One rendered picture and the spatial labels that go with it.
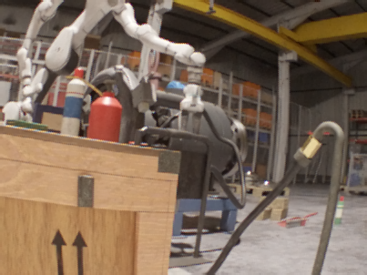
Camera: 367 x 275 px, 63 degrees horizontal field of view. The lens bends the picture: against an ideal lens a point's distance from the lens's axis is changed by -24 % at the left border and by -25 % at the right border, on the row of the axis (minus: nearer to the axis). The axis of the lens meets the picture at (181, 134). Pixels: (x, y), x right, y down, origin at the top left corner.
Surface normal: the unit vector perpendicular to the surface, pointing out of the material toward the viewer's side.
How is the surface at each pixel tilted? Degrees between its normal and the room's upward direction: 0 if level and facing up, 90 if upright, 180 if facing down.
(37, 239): 90
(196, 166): 90
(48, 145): 90
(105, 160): 90
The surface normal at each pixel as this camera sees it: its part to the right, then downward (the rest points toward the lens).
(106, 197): 0.64, 0.01
